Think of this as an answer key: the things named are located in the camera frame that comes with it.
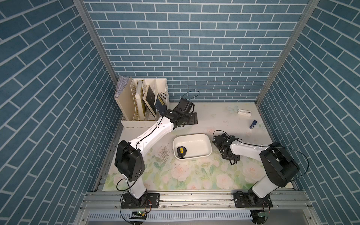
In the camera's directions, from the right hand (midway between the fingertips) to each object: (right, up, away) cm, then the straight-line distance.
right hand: (232, 156), depth 91 cm
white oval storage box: (-22, +6, +4) cm, 24 cm away
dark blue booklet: (-50, +35, +14) cm, 63 cm away
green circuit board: (-55, -25, -19) cm, 63 cm away
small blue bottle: (+18, +22, +7) cm, 29 cm away
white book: (-60, +38, -2) cm, 71 cm away
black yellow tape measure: (-33, +4, -2) cm, 34 cm away
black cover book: (-56, +39, +8) cm, 69 cm away
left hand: (-24, +25, -8) cm, 36 cm away
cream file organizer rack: (-70, +35, +1) cm, 78 cm away
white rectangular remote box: (+16, +30, +23) cm, 41 cm away
